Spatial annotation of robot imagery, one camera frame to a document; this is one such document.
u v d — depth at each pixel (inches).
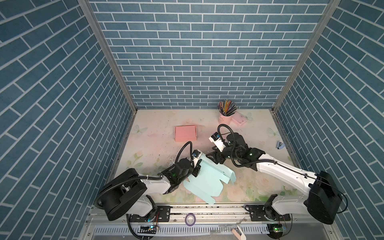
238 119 44.0
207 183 32.4
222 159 27.8
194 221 28.3
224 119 41.2
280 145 38.9
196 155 28.6
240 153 23.9
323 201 16.3
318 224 28.8
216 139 27.2
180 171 25.4
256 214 28.8
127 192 18.4
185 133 41.1
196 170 29.6
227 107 41.3
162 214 28.9
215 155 27.3
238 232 26.8
